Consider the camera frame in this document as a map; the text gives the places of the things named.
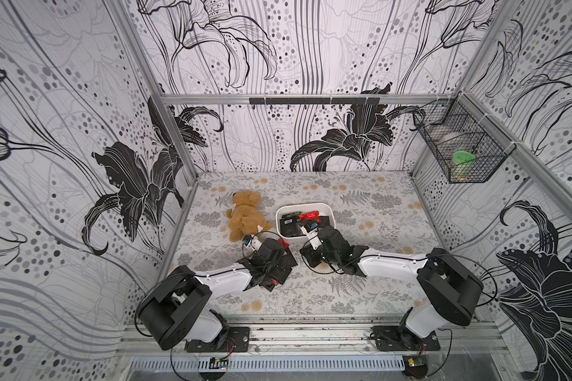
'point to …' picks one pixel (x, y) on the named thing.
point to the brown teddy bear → (244, 216)
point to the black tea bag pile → (289, 225)
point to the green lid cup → (461, 156)
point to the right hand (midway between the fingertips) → (303, 248)
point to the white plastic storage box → (325, 209)
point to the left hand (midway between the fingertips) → (283, 249)
